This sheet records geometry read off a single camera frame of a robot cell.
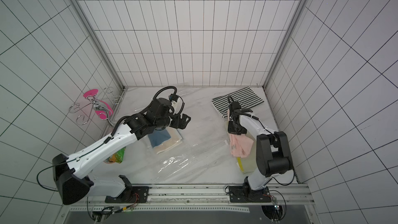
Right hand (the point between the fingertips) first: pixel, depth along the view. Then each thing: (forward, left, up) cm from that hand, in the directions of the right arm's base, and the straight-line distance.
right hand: (236, 129), depth 92 cm
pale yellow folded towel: (-19, -5, -3) cm, 20 cm away
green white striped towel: (+28, -10, -2) cm, 30 cm away
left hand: (-7, +31, +18) cm, 37 cm away
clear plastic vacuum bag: (-15, +22, 0) cm, 27 cm away
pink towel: (-10, -2, +1) cm, 10 cm away
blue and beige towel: (-9, +43, 0) cm, 44 cm away
